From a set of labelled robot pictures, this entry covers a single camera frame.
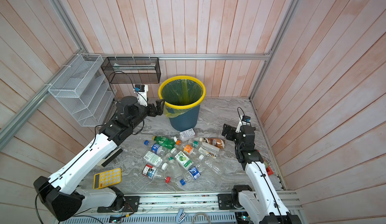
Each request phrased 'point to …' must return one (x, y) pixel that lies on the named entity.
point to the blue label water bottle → (158, 149)
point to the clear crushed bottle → (210, 164)
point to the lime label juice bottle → (184, 160)
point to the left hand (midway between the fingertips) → (157, 102)
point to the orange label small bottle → (188, 149)
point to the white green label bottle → (154, 158)
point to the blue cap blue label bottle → (193, 173)
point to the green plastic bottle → (166, 141)
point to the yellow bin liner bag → (180, 92)
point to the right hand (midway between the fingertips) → (231, 125)
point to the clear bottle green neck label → (197, 144)
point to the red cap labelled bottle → (151, 172)
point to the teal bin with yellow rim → (182, 118)
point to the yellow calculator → (107, 178)
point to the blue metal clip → (180, 216)
